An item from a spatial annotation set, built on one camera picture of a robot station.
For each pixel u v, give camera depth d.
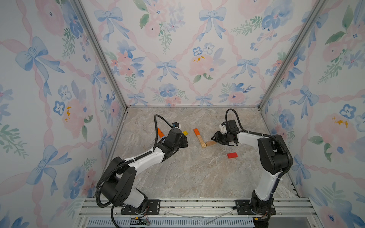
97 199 0.38
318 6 0.69
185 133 1.03
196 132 1.04
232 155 0.93
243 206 0.75
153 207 0.74
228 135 0.85
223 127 0.93
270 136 0.54
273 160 0.50
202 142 0.98
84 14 0.72
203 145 0.97
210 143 0.98
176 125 0.78
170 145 0.66
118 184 0.43
